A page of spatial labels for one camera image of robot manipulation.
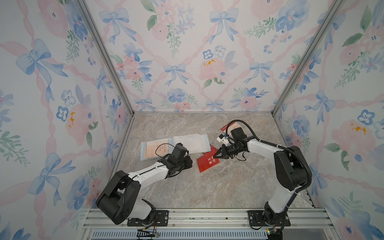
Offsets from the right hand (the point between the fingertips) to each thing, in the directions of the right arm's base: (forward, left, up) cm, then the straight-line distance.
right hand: (215, 156), depth 88 cm
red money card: (+2, +3, -1) cm, 4 cm away
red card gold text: (-2, +5, -2) cm, 6 cm away
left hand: (-2, +13, -2) cm, 14 cm away
